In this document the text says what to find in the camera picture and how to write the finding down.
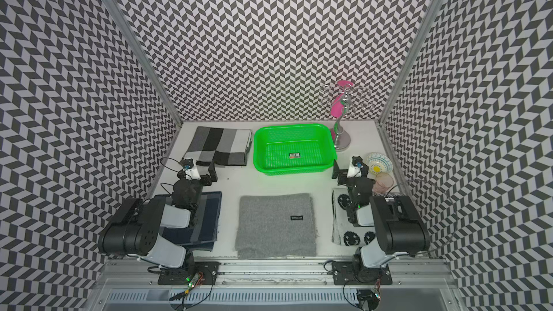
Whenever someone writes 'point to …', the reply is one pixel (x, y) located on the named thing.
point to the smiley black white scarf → (343, 231)
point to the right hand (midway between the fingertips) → (345, 162)
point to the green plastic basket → (291, 149)
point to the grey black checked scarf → (219, 147)
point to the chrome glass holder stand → (346, 97)
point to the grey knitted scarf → (281, 225)
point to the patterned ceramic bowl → (378, 163)
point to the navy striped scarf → (204, 230)
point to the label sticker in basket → (294, 155)
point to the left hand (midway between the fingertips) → (202, 163)
